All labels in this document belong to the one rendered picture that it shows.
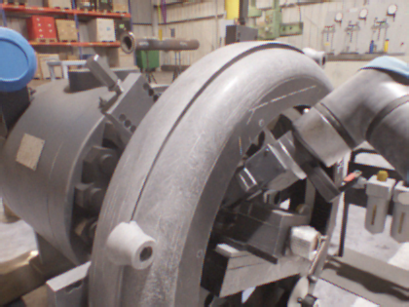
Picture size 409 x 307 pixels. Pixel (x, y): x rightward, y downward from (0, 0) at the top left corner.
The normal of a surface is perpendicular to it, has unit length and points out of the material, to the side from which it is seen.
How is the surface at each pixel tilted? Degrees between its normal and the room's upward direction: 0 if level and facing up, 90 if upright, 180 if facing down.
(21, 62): 90
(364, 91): 59
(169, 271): 85
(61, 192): 72
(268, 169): 66
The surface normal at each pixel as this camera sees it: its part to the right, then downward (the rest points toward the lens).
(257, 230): -0.61, -0.18
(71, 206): 0.75, 0.18
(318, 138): -0.34, 0.04
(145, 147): -0.50, -0.44
